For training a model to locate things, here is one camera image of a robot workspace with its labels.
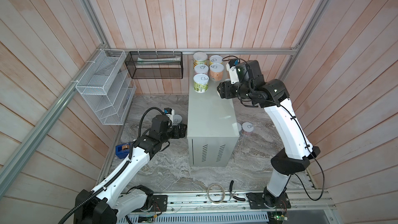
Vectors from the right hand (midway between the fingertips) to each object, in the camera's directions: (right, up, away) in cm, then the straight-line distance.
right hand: (223, 87), depth 67 cm
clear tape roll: (-6, -53, +7) cm, 54 cm away
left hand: (-21, -20, +12) cm, 31 cm away
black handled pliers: (+6, -53, +9) cm, 54 cm away
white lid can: (+20, -22, +28) cm, 41 cm away
